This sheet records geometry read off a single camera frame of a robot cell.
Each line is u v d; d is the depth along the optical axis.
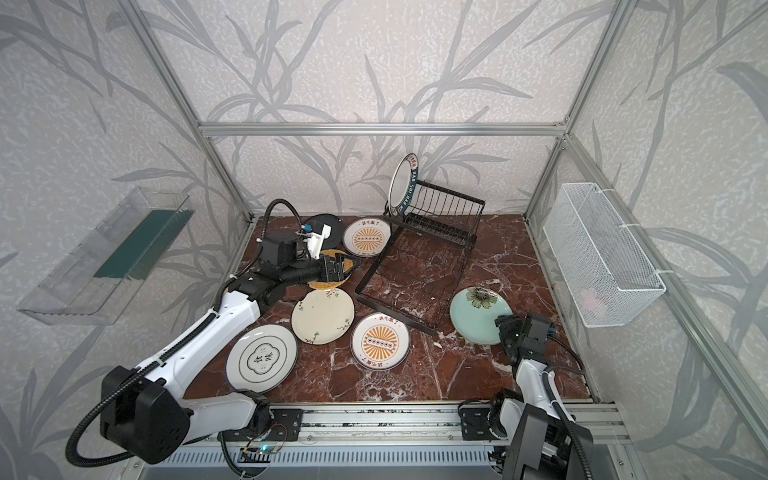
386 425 0.75
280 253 0.59
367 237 1.12
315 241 0.70
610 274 0.61
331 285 0.99
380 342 0.87
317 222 1.19
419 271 1.05
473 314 0.91
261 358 0.85
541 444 0.43
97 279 0.64
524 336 0.68
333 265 0.68
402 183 0.96
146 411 0.39
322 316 0.91
